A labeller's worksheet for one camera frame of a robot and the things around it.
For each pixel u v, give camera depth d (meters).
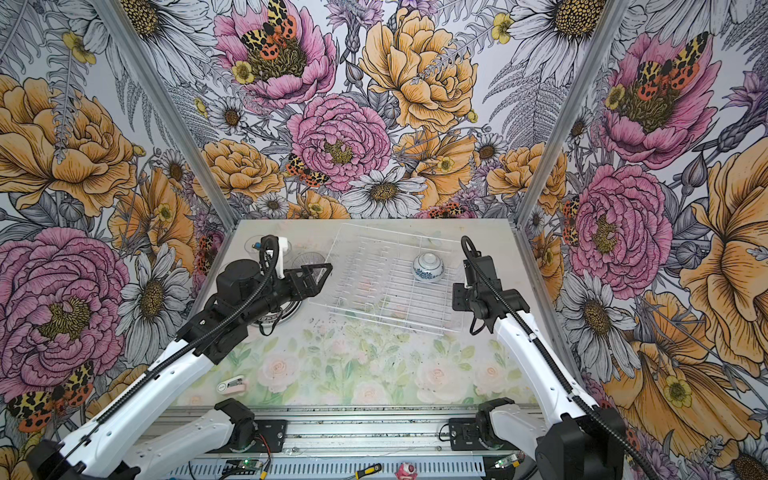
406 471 0.66
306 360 0.87
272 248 0.59
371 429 1.90
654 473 0.35
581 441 0.38
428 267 1.00
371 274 1.07
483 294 0.56
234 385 0.81
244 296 0.52
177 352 0.46
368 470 0.70
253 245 0.61
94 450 0.39
